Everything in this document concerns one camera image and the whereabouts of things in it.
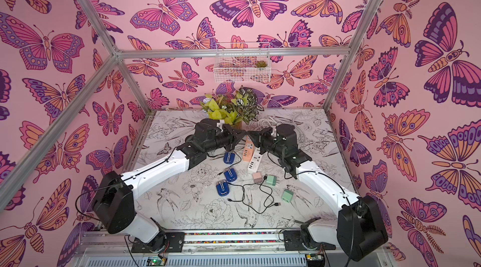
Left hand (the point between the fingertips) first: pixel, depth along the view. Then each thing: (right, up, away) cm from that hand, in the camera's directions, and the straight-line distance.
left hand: (250, 130), depth 75 cm
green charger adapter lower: (+17, -29, +9) cm, 35 cm away
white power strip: (+3, -16, +20) cm, 26 cm away
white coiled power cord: (+9, +4, +36) cm, 37 cm away
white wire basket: (-4, +34, +21) cm, 40 cm away
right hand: (-1, +1, +1) cm, 1 cm away
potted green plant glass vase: (-4, +11, +14) cm, 18 cm away
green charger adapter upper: (+10, -24, +14) cm, 30 cm away
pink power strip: (0, -11, +23) cm, 25 cm away
